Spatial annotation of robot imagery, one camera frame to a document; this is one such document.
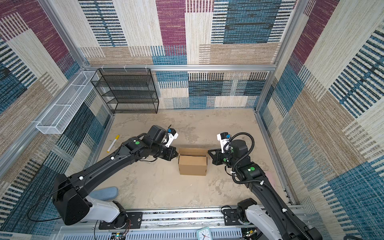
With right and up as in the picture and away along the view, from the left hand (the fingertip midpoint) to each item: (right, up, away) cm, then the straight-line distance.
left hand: (179, 154), depth 76 cm
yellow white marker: (-47, +1, +25) cm, 53 cm away
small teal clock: (+12, -34, -8) cm, 37 cm away
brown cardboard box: (+7, -4, +1) cm, 8 cm away
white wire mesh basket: (-57, +18, -6) cm, 60 cm away
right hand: (+16, 0, 0) cm, 16 cm away
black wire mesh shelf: (-41, +40, +34) cm, 66 cm away
